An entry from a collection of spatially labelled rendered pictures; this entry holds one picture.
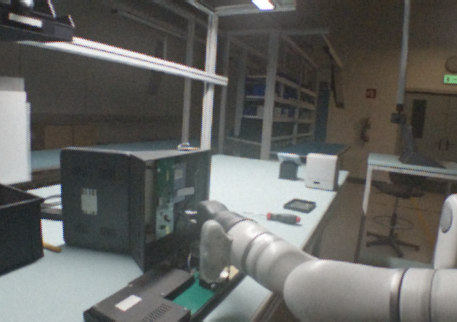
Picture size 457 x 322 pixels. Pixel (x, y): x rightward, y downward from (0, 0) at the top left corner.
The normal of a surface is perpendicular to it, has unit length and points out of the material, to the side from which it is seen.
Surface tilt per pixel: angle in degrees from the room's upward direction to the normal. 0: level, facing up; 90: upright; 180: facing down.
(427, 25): 90
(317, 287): 55
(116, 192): 90
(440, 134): 90
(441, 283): 34
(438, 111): 90
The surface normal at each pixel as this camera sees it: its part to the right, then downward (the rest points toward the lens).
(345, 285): -0.47, -0.60
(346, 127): -0.44, 0.11
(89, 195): -0.08, 0.15
